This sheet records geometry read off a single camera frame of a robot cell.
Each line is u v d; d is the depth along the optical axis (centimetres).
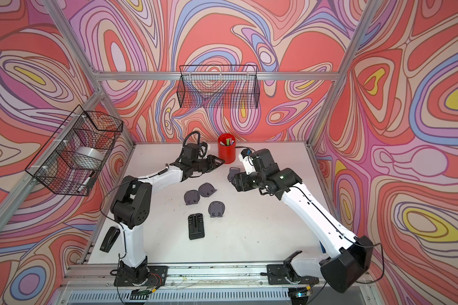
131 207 52
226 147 107
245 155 65
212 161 84
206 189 99
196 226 84
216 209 91
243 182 64
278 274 73
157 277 72
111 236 81
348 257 38
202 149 80
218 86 98
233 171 98
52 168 66
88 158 70
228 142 107
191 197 95
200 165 82
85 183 72
